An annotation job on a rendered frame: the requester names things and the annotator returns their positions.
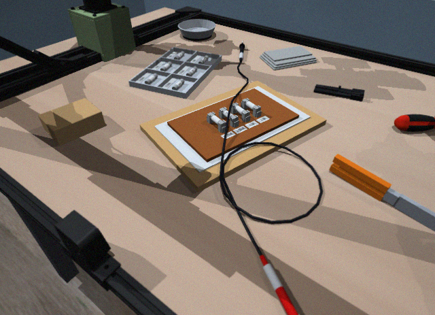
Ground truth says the red test probe with black lead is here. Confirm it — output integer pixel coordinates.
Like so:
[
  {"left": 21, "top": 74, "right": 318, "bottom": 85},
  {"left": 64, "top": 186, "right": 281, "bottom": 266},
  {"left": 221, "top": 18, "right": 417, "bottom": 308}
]
[{"left": 220, "top": 61, "right": 323, "bottom": 315}]

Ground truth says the white ceramic fuse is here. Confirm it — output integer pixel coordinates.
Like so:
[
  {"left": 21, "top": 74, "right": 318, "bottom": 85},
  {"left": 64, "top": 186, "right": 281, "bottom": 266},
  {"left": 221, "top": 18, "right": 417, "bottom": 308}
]
[
  {"left": 209, "top": 112, "right": 226, "bottom": 128},
  {"left": 221, "top": 107, "right": 238, "bottom": 122},
  {"left": 233, "top": 103, "right": 249, "bottom": 117},
  {"left": 160, "top": 61, "right": 172, "bottom": 71},
  {"left": 145, "top": 73, "right": 158, "bottom": 84},
  {"left": 198, "top": 55, "right": 209, "bottom": 64},
  {"left": 172, "top": 79, "right": 184, "bottom": 90},
  {"left": 186, "top": 66, "right": 197, "bottom": 76},
  {"left": 244, "top": 99, "right": 261, "bottom": 113},
  {"left": 174, "top": 51, "right": 185, "bottom": 60}
]

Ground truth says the red and black screwdriver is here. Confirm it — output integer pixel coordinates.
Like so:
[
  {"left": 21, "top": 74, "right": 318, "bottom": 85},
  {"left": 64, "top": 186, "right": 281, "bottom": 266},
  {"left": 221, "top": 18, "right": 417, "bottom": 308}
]
[{"left": 394, "top": 114, "right": 435, "bottom": 132}]

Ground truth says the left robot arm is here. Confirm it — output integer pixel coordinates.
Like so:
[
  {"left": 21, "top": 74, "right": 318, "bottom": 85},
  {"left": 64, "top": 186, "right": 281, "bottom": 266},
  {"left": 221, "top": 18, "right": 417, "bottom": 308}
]
[{"left": 79, "top": 0, "right": 118, "bottom": 14}]

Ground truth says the grey round shallow dish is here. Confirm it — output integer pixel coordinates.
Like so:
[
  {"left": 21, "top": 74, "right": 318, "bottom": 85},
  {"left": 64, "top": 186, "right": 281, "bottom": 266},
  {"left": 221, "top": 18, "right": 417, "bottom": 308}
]
[{"left": 178, "top": 19, "right": 215, "bottom": 41}]

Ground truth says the tan rectangular block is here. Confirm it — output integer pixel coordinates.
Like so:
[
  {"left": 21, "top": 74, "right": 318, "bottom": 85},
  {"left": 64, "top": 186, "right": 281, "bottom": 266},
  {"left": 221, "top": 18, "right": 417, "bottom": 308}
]
[{"left": 38, "top": 98, "right": 105, "bottom": 146}]

